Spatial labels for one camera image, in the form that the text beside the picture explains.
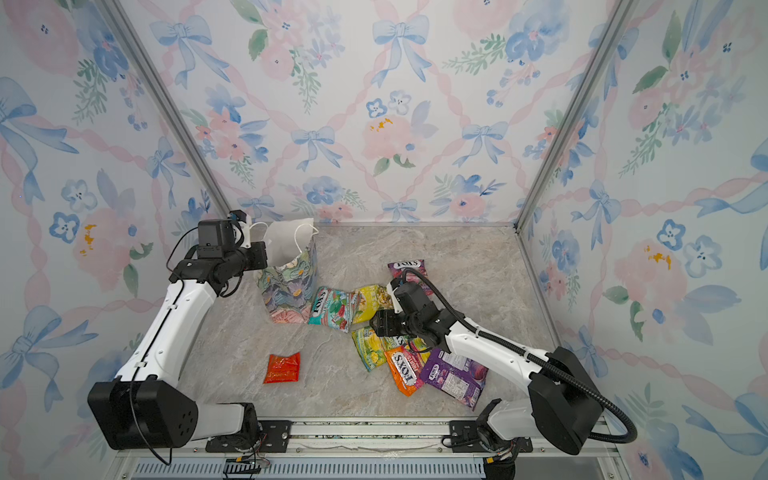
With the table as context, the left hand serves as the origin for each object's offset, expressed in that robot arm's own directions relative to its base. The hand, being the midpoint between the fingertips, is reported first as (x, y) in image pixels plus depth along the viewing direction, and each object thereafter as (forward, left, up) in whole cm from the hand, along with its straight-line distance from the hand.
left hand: (263, 246), depth 80 cm
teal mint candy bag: (-6, -16, -23) cm, 29 cm away
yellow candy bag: (-3, -29, -22) cm, 36 cm away
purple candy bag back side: (-27, -52, -22) cm, 63 cm away
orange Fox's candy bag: (-24, -39, -23) cm, 51 cm away
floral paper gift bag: (-7, -7, -5) cm, 12 cm away
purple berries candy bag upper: (-16, -39, +9) cm, 43 cm away
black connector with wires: (-46, 0, -28) cm, 54 cm away
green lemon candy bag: (-18, -29, -22) cm, 41 cm away
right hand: (-14, -31, -14) cm, 37 cm away
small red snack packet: (-24, -5, -24) cm, 34 cm away
